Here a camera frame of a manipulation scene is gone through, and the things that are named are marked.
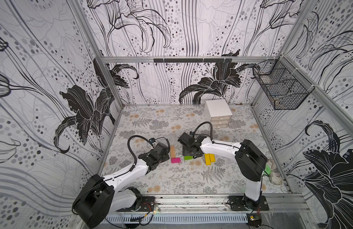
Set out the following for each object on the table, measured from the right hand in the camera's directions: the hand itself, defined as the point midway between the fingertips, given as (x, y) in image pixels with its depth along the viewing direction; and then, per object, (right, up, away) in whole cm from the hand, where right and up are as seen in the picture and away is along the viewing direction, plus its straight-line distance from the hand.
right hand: (189, 151), depth 92 cm
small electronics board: (+31, -29, -22) cm, 48 cm away
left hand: (-16, -3, -4) cm, 17 cm away
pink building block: (-9, -5, -3) cm, 11 cm away
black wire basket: (+61, +41, -3) cm, 74 cm away
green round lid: (+44, -8, -12) cm, 46 cm away
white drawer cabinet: (+20, +26, +4) cm, 33 cm away
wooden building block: (-11, 0, 0) cm, 11 cm away
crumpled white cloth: (+47, -12, -13) cm, 50 cm away
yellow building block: (+11, -4, -4) cm, 12 cm away
